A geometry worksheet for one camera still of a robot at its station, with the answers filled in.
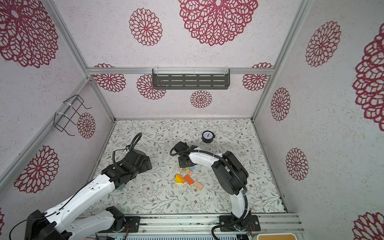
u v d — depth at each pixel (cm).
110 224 61
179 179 88
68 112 78
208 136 106
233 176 50
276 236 66
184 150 74
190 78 95
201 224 76
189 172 91
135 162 60
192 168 92
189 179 89
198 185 86
